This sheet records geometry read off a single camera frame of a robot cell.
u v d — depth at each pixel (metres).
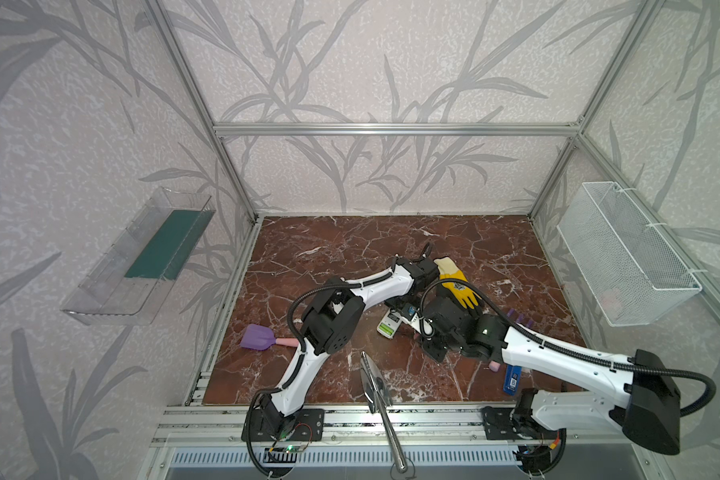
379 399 0.78
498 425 0.73
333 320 0.56
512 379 0.78
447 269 1.01
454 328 0.58
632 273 0.63
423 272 0.77
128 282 0.65
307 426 0.72
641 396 0.40
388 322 0.89
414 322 0.68
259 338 0.88
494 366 0.82
